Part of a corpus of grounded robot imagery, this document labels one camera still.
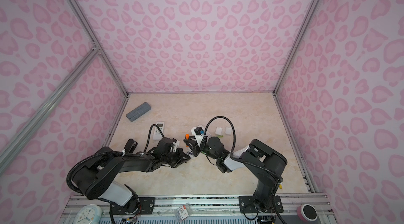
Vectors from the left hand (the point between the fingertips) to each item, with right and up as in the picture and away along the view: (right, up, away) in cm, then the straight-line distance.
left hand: (192, 155), depth 86 cm
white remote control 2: (-22, +10, +9) cm, 26 cm away
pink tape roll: (+50, -18, -20) cm, 57 cm away
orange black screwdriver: (-2, +12, -7) cm, 14 cm away
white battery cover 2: (+21, +12, +12) cm, 27 cm away
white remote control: (-1, 0, +2) cm, 2 cm away
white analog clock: (-43, -21, -17) cm, 51 cm away
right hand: (-2, +10, -5) cm, 12 cm away
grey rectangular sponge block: (-38, +23, +21) cm, 49 cm away
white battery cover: (+15, +12, +12) cm, 23 cm away
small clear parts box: (-2, -20, -17) cm, 26 cm away
